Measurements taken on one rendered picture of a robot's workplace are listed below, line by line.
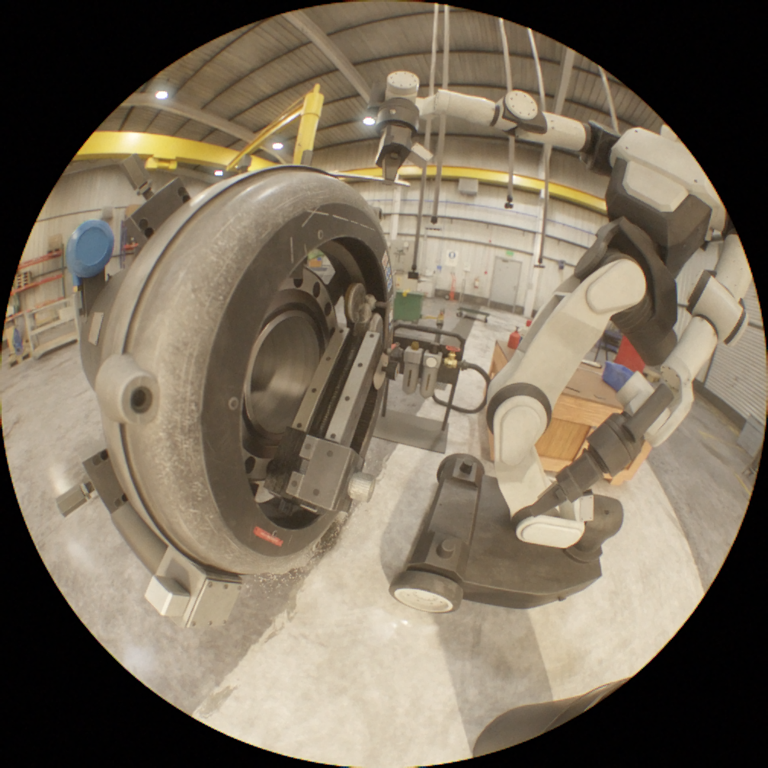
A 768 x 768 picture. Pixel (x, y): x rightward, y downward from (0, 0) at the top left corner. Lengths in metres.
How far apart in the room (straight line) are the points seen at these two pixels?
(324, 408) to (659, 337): 0.71
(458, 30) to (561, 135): 8.36
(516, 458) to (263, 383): 0.65
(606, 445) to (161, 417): 0.52
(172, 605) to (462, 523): 0.72
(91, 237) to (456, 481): 1.38
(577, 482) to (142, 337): 0.54
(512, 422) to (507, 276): 10.58
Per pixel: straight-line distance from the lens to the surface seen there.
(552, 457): 1.41
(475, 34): 9.13
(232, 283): 0.22
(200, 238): 0.23
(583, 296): 0.50
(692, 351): 0.54
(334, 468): 0.37
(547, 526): 0.74
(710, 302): 0.57
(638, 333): 0.61
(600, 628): 1.15
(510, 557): 0.83
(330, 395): 0.53
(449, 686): 0.86
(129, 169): 0.34
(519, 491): 0.70
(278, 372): 0.71
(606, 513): 0.88
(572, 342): 0.53
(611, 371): 1.71
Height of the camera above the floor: 0.82
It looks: 25 degrees down
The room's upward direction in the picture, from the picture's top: 6 degrees clockwise
